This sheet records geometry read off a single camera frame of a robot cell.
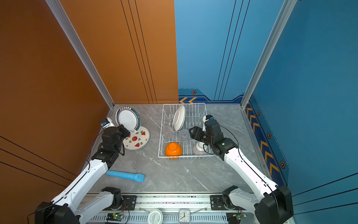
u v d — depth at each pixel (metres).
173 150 0.85
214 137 0.57
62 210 0.40
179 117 0.94
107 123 0.67
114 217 0.71
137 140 0.97
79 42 0.83
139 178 0.78
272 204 0.37
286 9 0.70
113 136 0.60
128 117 0.85
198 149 0.87
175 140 0.95
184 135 0.89
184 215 0.68
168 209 0.74
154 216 0.65
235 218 0.70
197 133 0.68
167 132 0.91
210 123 0.59
